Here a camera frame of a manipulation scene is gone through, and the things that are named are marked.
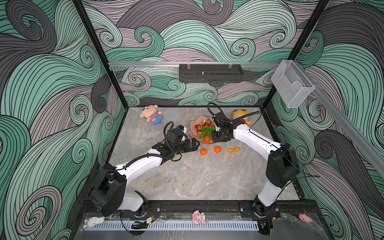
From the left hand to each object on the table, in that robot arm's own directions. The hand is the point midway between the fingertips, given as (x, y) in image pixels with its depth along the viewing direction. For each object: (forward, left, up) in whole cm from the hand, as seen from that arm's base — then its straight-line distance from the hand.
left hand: (195, 144), depth 82 cm
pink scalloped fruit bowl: (+16, +1, -11) cm, 19 cm away
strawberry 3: (+22, -9, -9) cm, 26 cm away
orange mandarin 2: (+4, -15, -13) cm, 20 cm away
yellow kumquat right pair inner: (+3, -24, -13) cm, 28 cm away
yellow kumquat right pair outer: (+4, -28, -12) cm, 31 cm away
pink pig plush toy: (+31, +33, -8) cm, 46 cm away
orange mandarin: (+2, -6, -12) cm, 13 cm away
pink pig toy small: (-33, -53, -11) cm, 63 cm away
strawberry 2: (+19, -2, -8) cm, 21 cm away
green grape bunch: (+16, -9, -10) cm, 21 cm away
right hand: (+6, -13, -3) cm, 14 cm away
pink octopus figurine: (-33, -2, -10) cm, 35 cm away
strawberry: (+16, -3, -11) cm, 19 cm away
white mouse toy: (-36, +49, -12) cm, 61 cm away
